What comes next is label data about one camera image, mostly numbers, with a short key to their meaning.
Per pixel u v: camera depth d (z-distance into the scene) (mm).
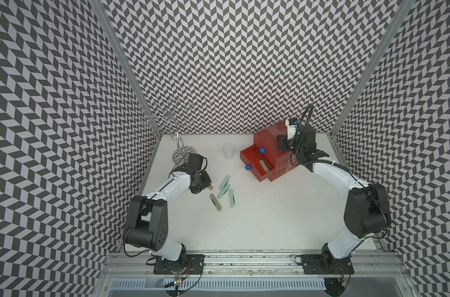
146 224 438
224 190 932
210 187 963
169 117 843
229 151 1056
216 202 911
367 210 461
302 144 667
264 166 938
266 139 914
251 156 960
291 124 756
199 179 770
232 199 909
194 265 707
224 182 961
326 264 657
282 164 840
